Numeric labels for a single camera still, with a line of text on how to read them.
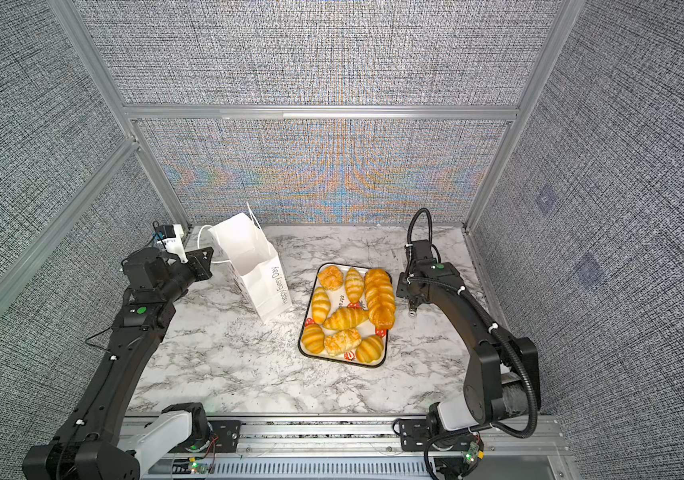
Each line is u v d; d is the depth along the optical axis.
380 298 0.95
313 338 0.86
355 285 0.98
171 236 0.65
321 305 0.94
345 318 0.90
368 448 0.73
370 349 0.83
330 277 0.99
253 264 1.00
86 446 0.39
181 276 0.64
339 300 0.98
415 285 0.62
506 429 0.45
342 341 0.85
